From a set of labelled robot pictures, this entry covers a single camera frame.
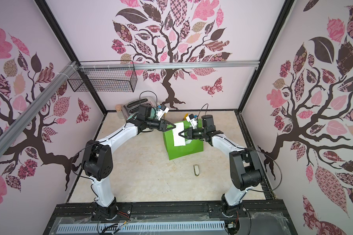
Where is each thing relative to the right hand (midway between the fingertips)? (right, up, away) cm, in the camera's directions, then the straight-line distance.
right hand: (180, 133), depth 84 cm
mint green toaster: (-34, +16, +13) cm, 40 cm away
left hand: (-4, +3, 0) cm, 5 cm away
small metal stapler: (+10, -23, +1) cm, 25 cm away
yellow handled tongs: (+5, +13, +33) cm, 36 cm away
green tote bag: (+8, -9, +4) cm, 12 cm away
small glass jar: (-47, +17, +24) cm, 56 cm away
